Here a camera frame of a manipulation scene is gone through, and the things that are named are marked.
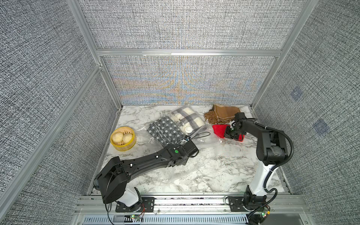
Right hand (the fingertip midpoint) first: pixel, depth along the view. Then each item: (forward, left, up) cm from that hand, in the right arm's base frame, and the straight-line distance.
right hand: (224, 131), depth 100 cm
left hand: (-21, +30, +8) cm, 37 cm away
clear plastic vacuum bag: (-27, +19, -3) cm, 34 cm away
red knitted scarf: (+2, +3, -2) cm, 4 cm away
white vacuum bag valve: (-1, +26, +3) cm, 26 cm away
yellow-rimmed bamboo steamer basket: (-12, +69, +1) cm, 71 cm away
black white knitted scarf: (-2, +41, +3) cm, 42 cm away
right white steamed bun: (-7, +67, +3) cm, 68 cm away
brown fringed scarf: (+15, +1, +1) cm, 15 cm away
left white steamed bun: (-6, +73, +3) cm, 74 cm away
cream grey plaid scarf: (+7, +24, +3) cm, 26 cm away
